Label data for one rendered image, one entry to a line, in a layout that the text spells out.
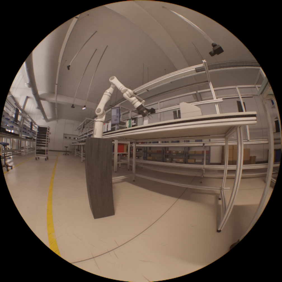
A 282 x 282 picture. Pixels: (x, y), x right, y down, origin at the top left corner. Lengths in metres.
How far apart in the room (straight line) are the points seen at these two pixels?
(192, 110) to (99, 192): 1.07
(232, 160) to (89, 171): 4.12
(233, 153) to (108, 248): 4.10
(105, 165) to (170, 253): 0.95
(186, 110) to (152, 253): 1.12
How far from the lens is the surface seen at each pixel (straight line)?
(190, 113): 0.76
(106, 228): 1.04
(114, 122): 2.79
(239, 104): 3.05
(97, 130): 0.97
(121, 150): 3.24
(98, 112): 1.01
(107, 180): 0.95
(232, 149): 4.07
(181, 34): 3.35
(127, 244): 0.90
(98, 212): 1.10
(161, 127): 0.83
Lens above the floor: 0.77
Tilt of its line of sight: 5 degrees up
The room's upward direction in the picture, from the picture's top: 1 degrees clockwise
